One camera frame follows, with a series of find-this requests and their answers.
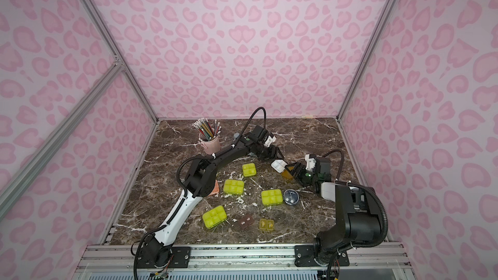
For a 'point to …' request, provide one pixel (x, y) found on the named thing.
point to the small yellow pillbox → (267, 224)
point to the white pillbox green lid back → (249, 170)
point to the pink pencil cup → (212, 146)
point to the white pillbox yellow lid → (279, 166)
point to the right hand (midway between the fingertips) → (290, 169)
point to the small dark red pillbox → (246, 221)
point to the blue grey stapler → (236, 135)
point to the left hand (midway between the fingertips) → (282, 159)
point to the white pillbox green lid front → (214, 216)
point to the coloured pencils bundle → (209, 129)
